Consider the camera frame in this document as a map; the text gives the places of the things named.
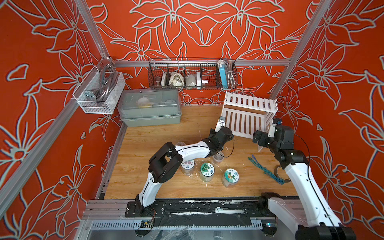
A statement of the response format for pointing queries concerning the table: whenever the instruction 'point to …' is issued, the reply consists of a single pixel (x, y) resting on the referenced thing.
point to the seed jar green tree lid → (207, 172)
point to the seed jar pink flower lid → (188, 166)
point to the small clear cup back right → (218, 157)
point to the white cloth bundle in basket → (176, 80)
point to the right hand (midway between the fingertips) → (259, 133)
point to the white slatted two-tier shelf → (244, 114)
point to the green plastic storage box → (147, 107)
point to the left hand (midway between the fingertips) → (221, 125)
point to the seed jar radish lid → (230, 177)
